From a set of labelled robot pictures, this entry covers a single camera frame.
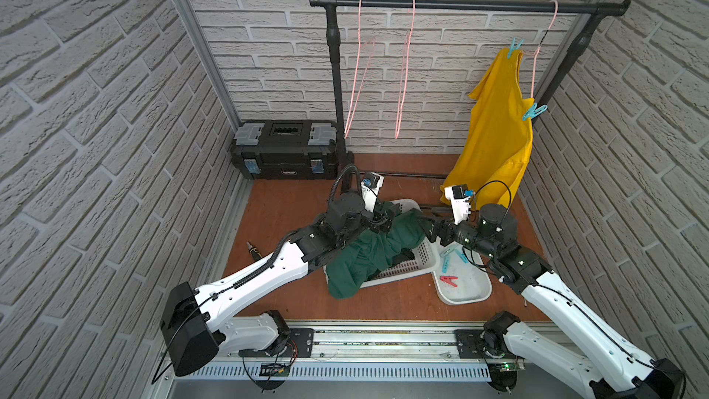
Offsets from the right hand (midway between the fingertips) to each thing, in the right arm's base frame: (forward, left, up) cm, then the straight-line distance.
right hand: (428, 214), depth 72 cm
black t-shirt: (-2, +4, -20) cm, 21 cm away
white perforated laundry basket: (-4, -2, -20) cm, 21 cm away
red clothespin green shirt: (-10, -9, -25) cm, 28 cm away
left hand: (+4, +10, +4) cm, 12 cm away
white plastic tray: (-9, -13, -25) cm, 29 cm away
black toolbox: (+35, +43, -7) cm, 56 cm away
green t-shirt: (-6, +17, -10) cm, 20 cm away
